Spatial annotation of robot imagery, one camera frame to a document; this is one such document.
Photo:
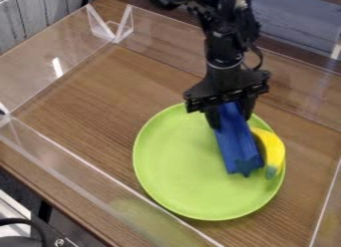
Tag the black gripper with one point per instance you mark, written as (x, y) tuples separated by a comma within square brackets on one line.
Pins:
[(227, 84)]

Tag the blue block object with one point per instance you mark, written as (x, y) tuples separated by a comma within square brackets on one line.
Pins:
[(236, 142)]

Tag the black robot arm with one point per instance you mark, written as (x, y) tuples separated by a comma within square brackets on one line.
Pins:
[(231, 29)]

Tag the green round plate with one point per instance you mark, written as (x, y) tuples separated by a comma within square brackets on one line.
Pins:
[(181, 171)]

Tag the yellow toy banana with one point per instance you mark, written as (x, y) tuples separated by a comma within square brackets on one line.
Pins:
[(272, 149)]

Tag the black metal base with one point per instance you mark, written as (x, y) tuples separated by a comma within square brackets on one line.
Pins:
[(57, 239)]

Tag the clear acrylic enclosure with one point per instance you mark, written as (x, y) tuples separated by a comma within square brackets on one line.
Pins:
[(80, 94)]

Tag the clear acrylic corner bracket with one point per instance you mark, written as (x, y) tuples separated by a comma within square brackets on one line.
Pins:
[(110, 30)]

